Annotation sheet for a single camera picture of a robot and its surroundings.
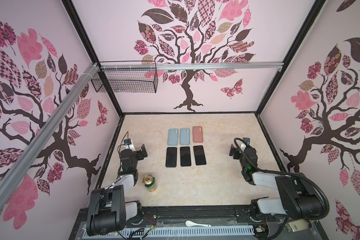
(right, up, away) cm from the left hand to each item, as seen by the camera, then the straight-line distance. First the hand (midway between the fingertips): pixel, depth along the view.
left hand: (137, 147), depth 90 cm
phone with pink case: (+39, -7, +5) cm, 40 cm away
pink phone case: (+39, +7, +18) cm, 43 cm away
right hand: (+64, +2, +1) cm, 64 cm away
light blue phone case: (+21, +5, +17) cm, 27 cm away
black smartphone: (+20, -8, +7) cm, 23 cm away
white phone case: (+29, +5, +18) cm, 35 cm away
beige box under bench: (+82, -34, -21) cm, 91 cm away
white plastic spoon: (+32, -35, -19) cm, 50 cm away
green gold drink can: (+12, -17, -15) cm, 26 cm away
